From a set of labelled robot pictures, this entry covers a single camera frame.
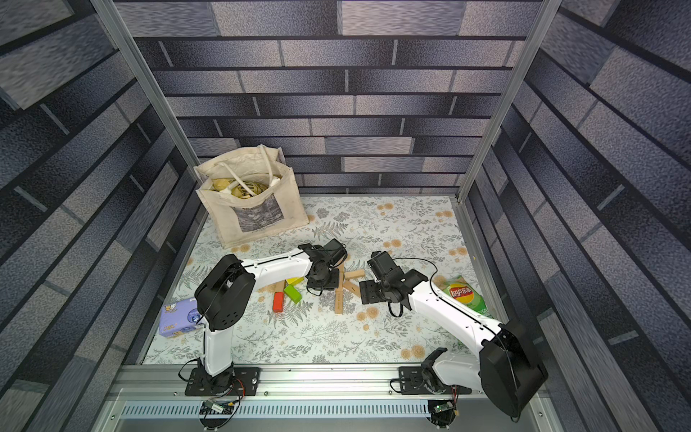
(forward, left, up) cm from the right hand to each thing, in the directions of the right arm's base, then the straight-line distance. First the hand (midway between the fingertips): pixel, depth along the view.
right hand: (372, 287), depth 85 cm
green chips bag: (-1, -29, 0) cm, 29 cm away
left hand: (+3, +13, -5) cm, 14 cm away
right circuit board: (-30, -20, -11) cm, 38 cm away
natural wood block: (+2, +11, -5) cm, 12 cm away
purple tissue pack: (-11, +59, 0) cm, 60 cm away
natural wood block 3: (+8, +6, -6) cm, 12 cm away
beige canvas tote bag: (+26, +42, +18) cm, 53 cm away
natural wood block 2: (-2, +11, -6) cm, 13 cm away
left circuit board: (-32, +45, -8) cm, 56 cm away
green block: (0, +27, -5) cm, 28 cm away
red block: (-4, +31, -6) cm, 32 cm away
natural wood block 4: (+3, +7, -7) cm, 10 cm away
